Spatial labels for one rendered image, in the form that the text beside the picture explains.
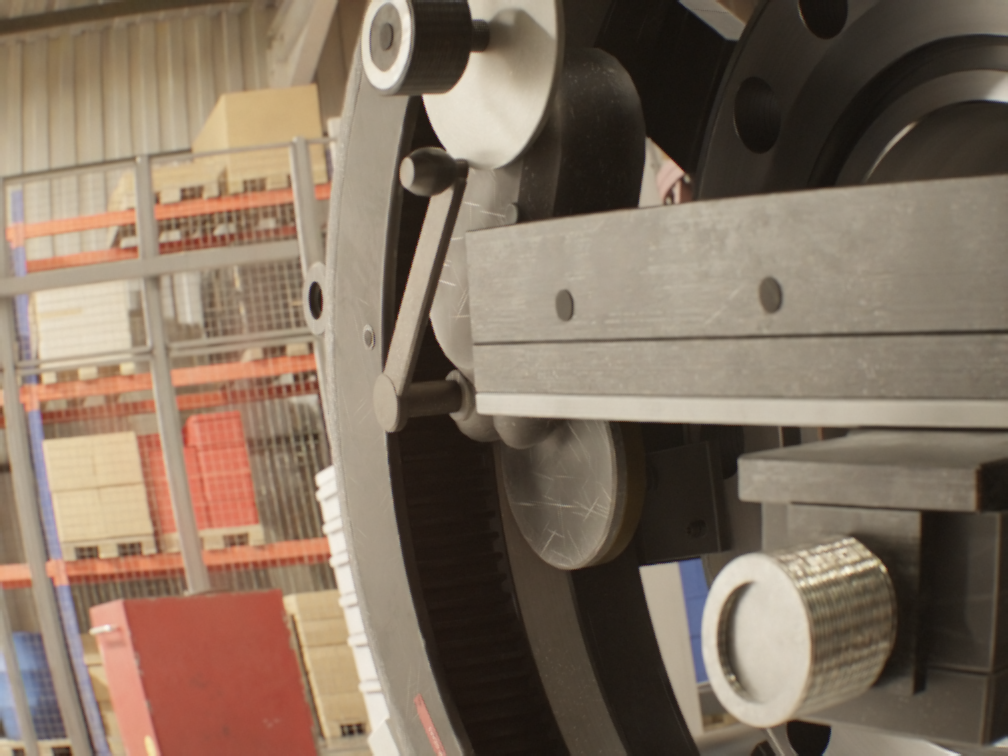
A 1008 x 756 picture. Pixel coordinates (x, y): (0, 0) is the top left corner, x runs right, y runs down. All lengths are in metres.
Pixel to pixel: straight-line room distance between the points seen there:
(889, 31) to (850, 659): 0.35
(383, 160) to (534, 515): 0.17
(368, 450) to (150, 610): 5.01
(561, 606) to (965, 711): 0.43
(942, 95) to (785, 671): 0.32
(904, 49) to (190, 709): 5.28
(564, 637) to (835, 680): 0.42
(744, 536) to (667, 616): 3.83
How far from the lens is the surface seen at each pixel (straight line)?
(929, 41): 0.64
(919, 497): 0.37
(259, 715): 5.90
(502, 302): 0.63
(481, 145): 0.66
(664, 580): 4.59
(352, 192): 0.78
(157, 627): 5.78
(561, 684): 0.77
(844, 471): 0.39
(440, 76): 0.63
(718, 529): 0.76
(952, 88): 0.63
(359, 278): 0.78
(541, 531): 0.74
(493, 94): 0.65
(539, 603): 0.78
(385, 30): 0.64
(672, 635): 4.59
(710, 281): 0.52
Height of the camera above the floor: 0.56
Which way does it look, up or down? 9 degrees up
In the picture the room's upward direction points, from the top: 11 degrees counter-clockwise
